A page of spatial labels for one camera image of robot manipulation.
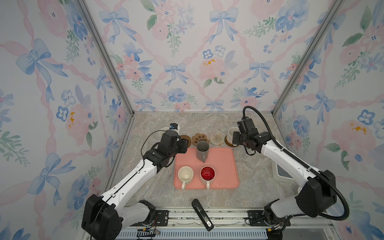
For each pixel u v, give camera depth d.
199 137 1.06
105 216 0.38
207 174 0.86
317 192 0.41
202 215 0.71
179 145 0.70
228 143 1.03
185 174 0.87
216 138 1.04
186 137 1.07
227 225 0.72
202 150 0.86
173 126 0.69
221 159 0.95
